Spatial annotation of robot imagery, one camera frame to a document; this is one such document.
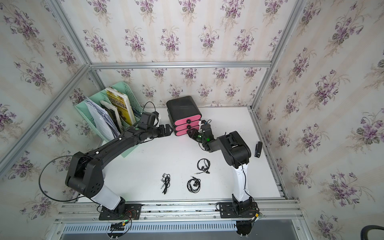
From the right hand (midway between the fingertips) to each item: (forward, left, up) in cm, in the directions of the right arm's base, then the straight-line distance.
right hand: (189, 132), depth 101 cm
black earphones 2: (-34, -3, -4) cm, 34 cm away
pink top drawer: (+1, +1, +11) cm, 12 cm away
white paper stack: (-10, +45, +19) cm, 50 cm away
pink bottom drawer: (-1, +5, +1) cm, 6 cm away
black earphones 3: (-31, +12, -3) cm, 34 cm away
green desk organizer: (+2, +64, +21) cm, 67 cm away
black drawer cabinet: (+5, +4, +13) cm, 14 cm away
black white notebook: (+2, +47, +15) cm, 49 cm away
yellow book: (+8, +42, +18) cm, 47 cm away
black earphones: (-21, -9, -4) cm, 24 cm away
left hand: (-8, +12, +11) cm, 18 cm away
